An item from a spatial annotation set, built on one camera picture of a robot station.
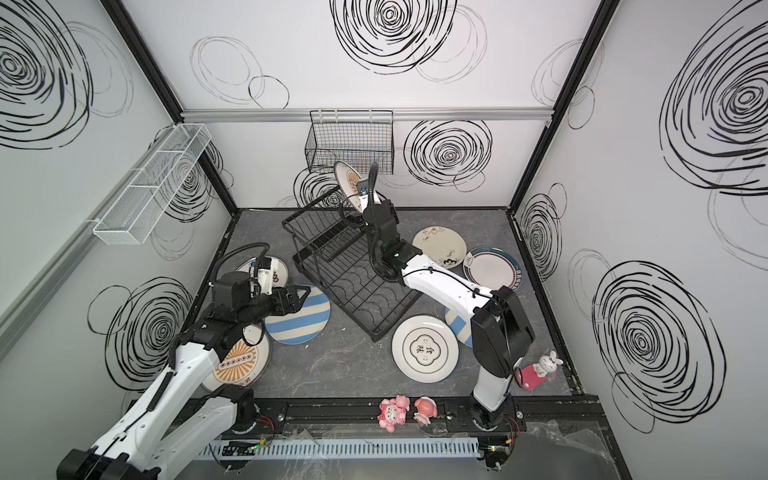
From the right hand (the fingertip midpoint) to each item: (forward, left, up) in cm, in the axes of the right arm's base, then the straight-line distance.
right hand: (374, 192), depth 79 cm
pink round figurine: (-45, -14, -32) cm, 57 cm away
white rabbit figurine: (-35, -45, -27) cm, 63 cm away
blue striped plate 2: (-23, +22, -33) cm, 46 cm away
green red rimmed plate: (-1, -39, -33) cm, 51 cm away
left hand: (-20, +20, -17) cm, 33 cm away
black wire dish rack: (-14, +11, -8) cm, 19 cm away
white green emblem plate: (-30, -14, -33) cm, 47 cm away
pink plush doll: (-46, -5, -30) cm, 55 cm away
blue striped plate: (-23, -26, -33) cm, 48 cm away
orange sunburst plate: (+8, +8, -3) cm, 12 cm away
